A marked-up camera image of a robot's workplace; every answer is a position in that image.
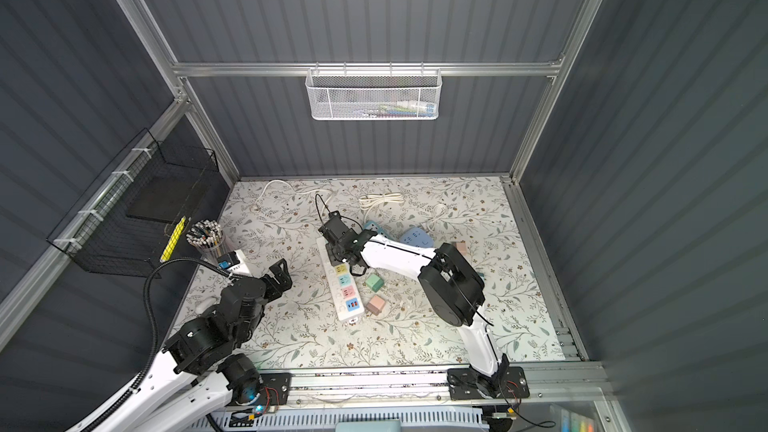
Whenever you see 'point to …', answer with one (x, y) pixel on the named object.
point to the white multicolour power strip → (342, 285)
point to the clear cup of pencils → (207, 238)
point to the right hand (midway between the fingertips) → (341, 251)
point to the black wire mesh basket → (124, 224)
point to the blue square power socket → (418, 237)
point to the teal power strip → (371, 225)
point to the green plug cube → (375, 282)
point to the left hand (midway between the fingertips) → (273, 270)
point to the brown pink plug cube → (461, 246)
